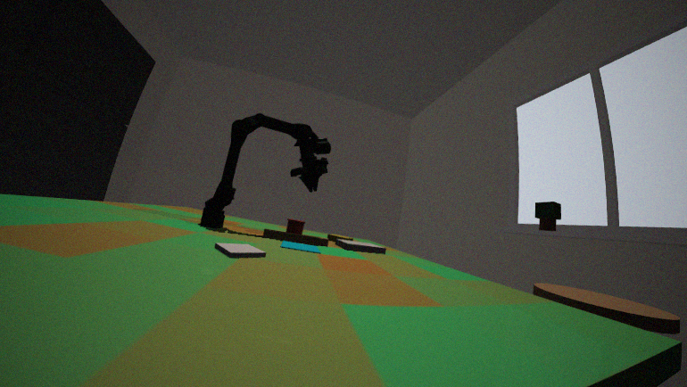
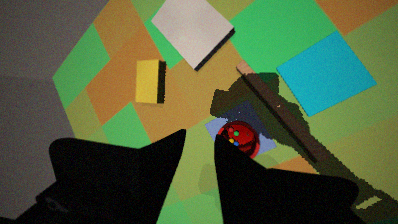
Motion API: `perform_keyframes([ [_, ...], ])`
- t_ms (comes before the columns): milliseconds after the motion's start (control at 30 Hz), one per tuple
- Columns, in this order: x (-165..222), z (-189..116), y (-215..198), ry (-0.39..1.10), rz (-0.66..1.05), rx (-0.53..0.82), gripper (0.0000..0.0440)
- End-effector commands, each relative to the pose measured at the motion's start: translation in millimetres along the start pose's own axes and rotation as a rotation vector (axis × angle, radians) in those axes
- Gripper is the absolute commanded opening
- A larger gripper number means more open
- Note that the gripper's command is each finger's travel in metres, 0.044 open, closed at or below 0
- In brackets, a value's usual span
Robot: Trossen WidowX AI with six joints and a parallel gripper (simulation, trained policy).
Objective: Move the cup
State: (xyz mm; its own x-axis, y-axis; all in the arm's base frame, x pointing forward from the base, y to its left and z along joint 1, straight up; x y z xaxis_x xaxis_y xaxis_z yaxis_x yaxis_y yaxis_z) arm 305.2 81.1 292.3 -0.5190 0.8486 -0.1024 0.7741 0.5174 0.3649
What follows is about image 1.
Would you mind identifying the beige flat rectangular box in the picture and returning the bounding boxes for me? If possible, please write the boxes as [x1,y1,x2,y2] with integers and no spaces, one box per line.
[335,239,386,254]

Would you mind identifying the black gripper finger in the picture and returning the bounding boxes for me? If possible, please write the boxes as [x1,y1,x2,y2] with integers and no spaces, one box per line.
[311,174,322,192]
[299,175,313,193]

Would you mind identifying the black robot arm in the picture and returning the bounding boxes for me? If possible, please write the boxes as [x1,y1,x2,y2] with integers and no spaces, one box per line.
[198,113,331,228]

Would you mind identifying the yellow rectangular block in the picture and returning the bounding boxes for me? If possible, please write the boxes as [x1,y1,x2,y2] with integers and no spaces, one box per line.
[327,235,353,242]

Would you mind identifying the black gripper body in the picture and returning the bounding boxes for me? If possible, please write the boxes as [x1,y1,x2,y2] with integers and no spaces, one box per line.
[290,154,327,177]

